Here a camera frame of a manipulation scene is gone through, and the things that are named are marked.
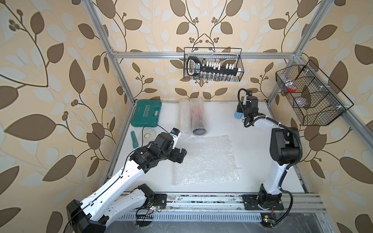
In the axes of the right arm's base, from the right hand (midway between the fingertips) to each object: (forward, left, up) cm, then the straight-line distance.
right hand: (242, 102), depth 99 cm
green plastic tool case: (+2, +70, -10) cm, 70 cm away
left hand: (-34, +44, +4) cm, 56 cm away
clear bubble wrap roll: (-6, +40, -6) cm, 41 cm away
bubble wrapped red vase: (-15, +31, -6) cm, 35 cm away
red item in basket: (-8, -22, +18) cm, 29 cm away
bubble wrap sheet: (-34, +25, -15) cm, 45 cm away
